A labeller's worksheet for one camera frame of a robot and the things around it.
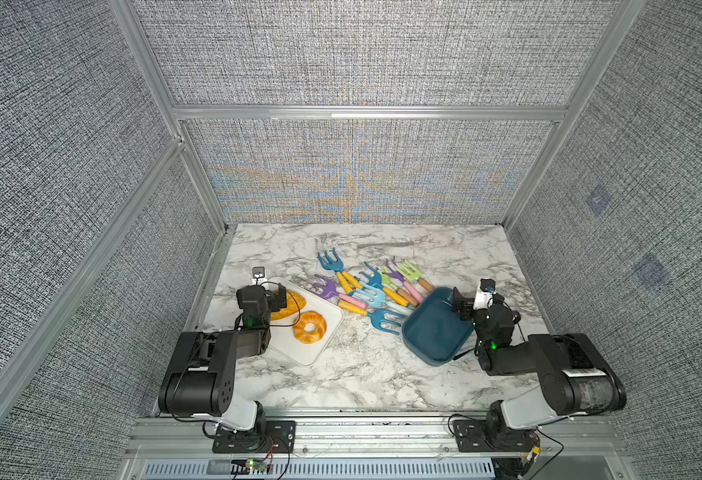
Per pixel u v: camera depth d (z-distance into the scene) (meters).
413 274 1.05
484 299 0.78
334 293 1.00
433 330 1.05
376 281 1.03
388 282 1.03
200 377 0.45
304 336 0.89
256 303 0.71
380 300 0.98
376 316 0.95
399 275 1.04
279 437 0.74
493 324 0.69
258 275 0.80
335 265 1.07
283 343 0.90
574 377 0.45
